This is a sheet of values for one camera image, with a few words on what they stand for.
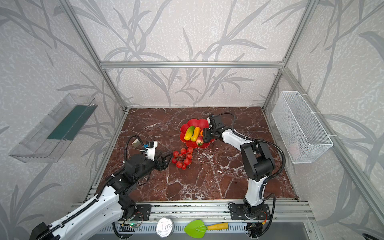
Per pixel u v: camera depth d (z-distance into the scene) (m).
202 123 1.08
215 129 0.75
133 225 0.71
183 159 0.86
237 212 0.73
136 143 0.98
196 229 0.68
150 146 0.67
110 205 0.53
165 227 0.65
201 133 1.01
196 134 1.01
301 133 0.63
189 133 0.99
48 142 0.63
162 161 0.69
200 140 0.96
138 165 0.59
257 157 0.50
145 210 0.74
